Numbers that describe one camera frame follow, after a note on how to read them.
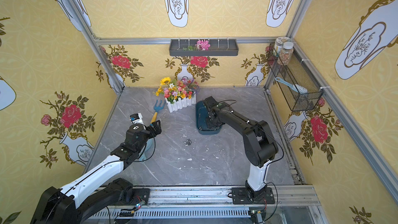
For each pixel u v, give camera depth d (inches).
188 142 36.3
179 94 38.3
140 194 29.3
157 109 43.0
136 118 28.3
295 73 35.1
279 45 33.8
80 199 17.1
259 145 19.0
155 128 29.9
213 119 25.7
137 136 24.7
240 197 28.6
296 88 26.8
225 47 36.4
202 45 34.7
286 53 31.4
